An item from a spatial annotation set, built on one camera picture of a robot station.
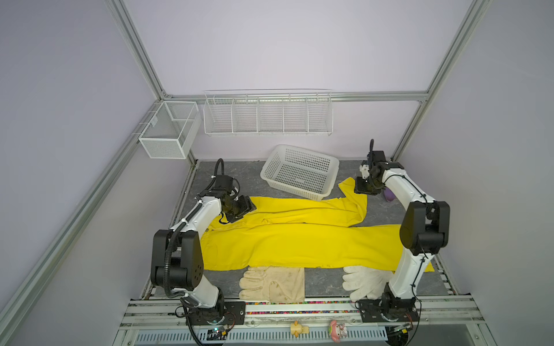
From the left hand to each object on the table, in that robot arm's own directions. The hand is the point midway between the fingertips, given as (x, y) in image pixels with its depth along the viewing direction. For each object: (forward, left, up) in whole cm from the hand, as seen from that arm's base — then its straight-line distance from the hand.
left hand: (251, 211), depth 89 cm
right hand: (+8, -49, 0) cm, 49 cm away
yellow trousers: (-5, -15, -12) cm, 19 cm away
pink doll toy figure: (-43, -28, -6) cm, 51 cm away
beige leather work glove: (-27, -8, -9) cm, 29 cm away
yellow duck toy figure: (-41, -15, -5) cm, 44 cm away
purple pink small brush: (-11, -46, +23) cm, 52 cm away
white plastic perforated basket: (+29, -24, -10) cm, 39 cm away
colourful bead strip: (-36, -18, -11) cm, 42 cm away
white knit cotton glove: (-28, -42, -10) cm, 51 cm away
